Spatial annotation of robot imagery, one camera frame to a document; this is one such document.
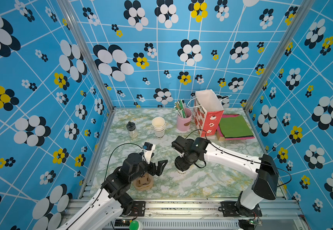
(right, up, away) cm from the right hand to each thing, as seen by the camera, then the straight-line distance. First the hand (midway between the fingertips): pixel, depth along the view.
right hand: (182, 163), depth 78 cm
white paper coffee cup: (0, -7, +5) cm, 9 cm away
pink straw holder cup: (+2, +21, +21) cm, 29 cm away
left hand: (-12, +5, -7) cm, 14 cm away
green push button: (-23, -22, -17) cm, 36 cm away
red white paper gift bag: (+15, +28, +5) cm, 32 cm away
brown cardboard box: (+27, +11, +20) cm, 35 cm away
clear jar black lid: (-33, +17, +18) cm, 41 cm away
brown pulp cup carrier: (-21, -11, 0) cm, 24 cm away
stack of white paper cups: (-14, +20, +11) cm, 27 cm away
